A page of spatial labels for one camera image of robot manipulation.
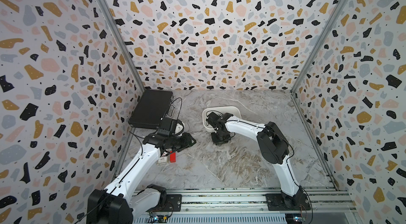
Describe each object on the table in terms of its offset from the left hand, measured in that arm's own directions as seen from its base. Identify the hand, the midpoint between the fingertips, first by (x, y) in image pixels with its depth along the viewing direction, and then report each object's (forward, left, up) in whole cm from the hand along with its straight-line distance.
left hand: (194, 141), depth 79 cm
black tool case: (+30, +30, -8) cm, 43 cm away
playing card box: (-4, +18, -12) cm, 22 cm away
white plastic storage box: (+27, -24, -10) cm, 37 cm away
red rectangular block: (-2, +13, -13) cm, 19 cm away
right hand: (+6, -11, -14) cm, 19 cm away
